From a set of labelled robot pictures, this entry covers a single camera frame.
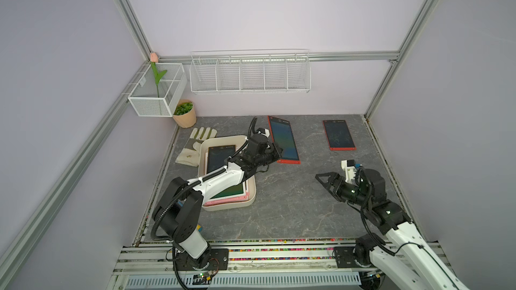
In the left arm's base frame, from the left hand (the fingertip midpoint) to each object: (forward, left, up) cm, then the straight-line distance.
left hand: (288, 150), depth 83 cm
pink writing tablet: (-13, +23, -18) cm, 31 cm away
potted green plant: (+34, +51, -9) cm, 62 cm away
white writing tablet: (-8, +22, -18) cm, 30 cm away
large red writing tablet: (+10, +1, -3) cm, 10 cm away
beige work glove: (+15, +48, -20) cm, 54 cm away
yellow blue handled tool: (-23, +38, -18) cm, 48 cm away
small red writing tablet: (+21, -34, -20) cm, 44 cm away
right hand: (-14, -10, 0) cm, 17 cm away
